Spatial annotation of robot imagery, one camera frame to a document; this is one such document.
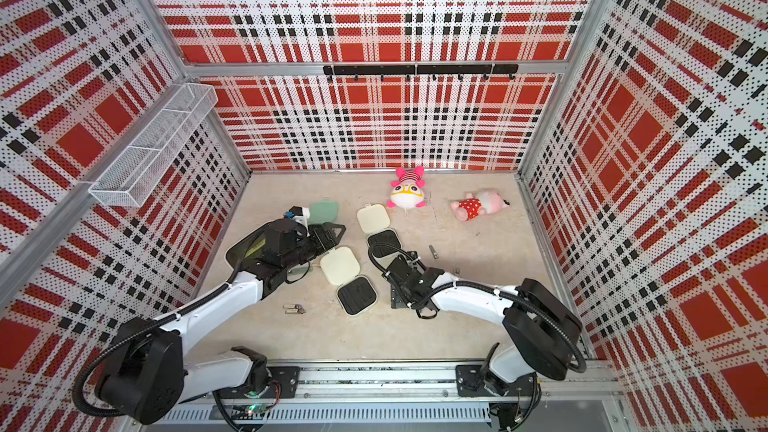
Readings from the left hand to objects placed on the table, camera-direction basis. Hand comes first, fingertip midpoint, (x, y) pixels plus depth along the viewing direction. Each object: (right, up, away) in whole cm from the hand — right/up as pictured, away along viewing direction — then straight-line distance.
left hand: (341, 232), depth 85 cm
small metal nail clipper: (-14, -23, +1) cm, 27 cm away
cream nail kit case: (+8, +2, +18) cm, 20 cm away
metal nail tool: (+28, -8, +12) cm, 32 cm away
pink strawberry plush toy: (+47, +9, +19) cm, 52 cm away
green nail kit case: (-12, +5, +26) cm, 29 cm away
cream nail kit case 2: (+4, -19, +3) cm, 19 cm away
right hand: (+20, -18, +1) cm, 27 cm away
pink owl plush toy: (+20, +12, +19) cm, 30 cm away
